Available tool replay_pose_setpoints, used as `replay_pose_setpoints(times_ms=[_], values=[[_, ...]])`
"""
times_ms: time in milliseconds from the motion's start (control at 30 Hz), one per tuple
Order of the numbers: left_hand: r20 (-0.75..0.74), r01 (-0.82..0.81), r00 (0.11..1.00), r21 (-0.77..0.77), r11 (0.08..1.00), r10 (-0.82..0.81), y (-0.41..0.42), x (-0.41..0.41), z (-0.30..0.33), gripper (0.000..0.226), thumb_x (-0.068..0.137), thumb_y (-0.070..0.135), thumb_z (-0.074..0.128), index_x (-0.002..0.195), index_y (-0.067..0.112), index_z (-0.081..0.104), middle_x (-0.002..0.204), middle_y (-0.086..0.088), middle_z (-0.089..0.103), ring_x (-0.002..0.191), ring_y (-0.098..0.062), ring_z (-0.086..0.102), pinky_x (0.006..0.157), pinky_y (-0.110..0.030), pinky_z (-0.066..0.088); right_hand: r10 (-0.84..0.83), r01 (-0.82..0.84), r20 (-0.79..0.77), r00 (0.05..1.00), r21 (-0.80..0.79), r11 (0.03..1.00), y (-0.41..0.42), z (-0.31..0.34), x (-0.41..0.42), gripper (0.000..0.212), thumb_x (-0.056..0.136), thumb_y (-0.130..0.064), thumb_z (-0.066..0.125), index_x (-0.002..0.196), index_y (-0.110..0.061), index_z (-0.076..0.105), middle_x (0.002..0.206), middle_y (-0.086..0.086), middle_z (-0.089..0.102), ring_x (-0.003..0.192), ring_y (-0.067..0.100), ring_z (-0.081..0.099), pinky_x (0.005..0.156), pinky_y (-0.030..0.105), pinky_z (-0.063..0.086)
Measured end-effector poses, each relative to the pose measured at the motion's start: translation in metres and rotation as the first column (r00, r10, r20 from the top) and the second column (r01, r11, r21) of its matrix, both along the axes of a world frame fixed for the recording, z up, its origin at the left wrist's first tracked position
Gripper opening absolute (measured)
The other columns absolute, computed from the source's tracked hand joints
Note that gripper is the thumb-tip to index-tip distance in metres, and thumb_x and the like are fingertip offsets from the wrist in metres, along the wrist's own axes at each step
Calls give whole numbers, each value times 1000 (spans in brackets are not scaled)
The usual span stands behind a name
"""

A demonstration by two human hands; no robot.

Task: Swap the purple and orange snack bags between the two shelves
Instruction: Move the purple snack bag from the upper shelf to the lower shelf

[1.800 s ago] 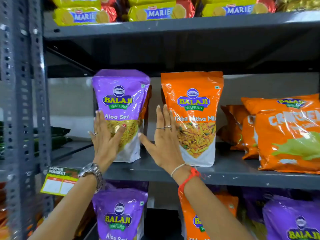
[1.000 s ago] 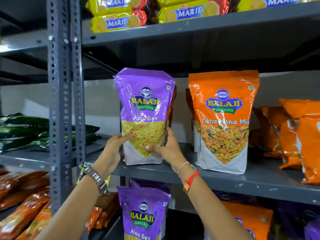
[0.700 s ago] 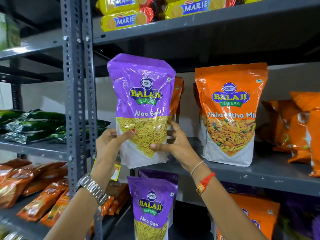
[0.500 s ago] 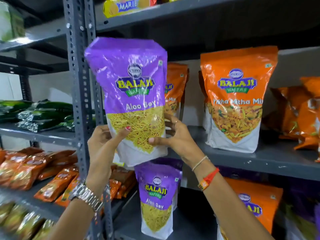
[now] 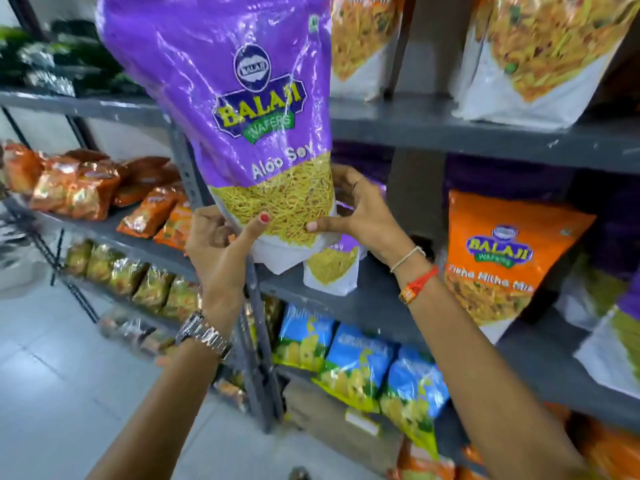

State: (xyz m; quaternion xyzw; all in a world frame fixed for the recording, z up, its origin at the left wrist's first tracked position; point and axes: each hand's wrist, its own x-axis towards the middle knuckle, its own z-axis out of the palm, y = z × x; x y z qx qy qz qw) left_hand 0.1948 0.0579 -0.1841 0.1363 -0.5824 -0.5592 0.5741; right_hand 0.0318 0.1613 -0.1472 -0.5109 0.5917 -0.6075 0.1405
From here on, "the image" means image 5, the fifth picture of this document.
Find person's left hand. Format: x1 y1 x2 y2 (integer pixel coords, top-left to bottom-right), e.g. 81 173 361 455
185 205 272 325

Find person's right hand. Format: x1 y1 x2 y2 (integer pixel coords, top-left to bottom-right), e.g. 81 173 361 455
305 164 426 271

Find large purple snack bag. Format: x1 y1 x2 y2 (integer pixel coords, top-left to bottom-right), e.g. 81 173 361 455
95 0 342 275

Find person's right forearm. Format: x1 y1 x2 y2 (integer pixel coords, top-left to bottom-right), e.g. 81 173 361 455
397 255 603 480

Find person's left forearm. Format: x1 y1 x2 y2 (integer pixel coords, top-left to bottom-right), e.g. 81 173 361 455
86 315 236 480

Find small purple snack bag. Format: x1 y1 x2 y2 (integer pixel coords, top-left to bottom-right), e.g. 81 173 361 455
303 179 388 297

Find silver metal wristwatch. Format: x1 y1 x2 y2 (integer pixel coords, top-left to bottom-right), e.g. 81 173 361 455
175 310 234 361

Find blue chips packet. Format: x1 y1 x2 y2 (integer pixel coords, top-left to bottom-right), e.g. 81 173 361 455
273 303 337 373
312 324 399 414
379 346 451 459

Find row of yellow-green packets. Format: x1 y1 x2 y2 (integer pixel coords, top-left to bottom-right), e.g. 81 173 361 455
64 239 203 322

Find grey metal shelf rack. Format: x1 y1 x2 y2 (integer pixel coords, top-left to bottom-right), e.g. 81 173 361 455
0 0 201 345
167 0 640 480

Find clear plastic snack packets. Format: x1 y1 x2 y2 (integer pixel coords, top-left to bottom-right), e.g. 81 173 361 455
97 307 177 358

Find pile of orange snack packets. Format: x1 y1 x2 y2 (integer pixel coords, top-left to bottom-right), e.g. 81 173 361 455
1 141 195 251

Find orange snack bag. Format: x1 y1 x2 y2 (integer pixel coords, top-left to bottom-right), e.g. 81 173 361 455
443 190 597 345

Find white mixed-snack bag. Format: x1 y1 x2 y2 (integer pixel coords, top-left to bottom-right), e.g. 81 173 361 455
329 0 407 102
448 0 640 131

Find brown cardboard box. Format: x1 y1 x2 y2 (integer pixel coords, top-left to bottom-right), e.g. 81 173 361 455
283 379 404 476

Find pile of dark green packets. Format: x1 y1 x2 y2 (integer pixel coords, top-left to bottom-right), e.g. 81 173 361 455
0 19 147 98

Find orange packet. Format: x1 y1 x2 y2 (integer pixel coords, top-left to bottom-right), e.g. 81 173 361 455
544 402 640 480
389 439 487 480

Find purple and white snack bag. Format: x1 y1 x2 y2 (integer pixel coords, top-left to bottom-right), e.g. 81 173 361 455
573 280 640 401
554 252 630 331

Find thin white bracelet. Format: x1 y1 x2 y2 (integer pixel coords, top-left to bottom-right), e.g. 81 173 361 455
389 246 427 274

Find red thread bracelet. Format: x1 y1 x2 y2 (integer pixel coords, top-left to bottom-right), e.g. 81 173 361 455
398 266 440 306

